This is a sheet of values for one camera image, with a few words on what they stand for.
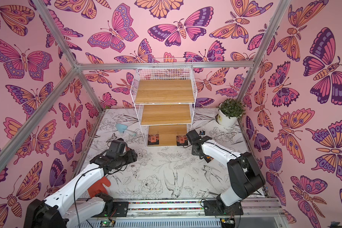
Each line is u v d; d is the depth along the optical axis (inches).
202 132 32.4
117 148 25.1
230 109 36.8
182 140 39.3
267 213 28.7
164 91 28.6
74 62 35.5
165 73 39.0
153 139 39.3
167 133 40.4
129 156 29.4
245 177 18.2
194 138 28.0
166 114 33.0
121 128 43.1
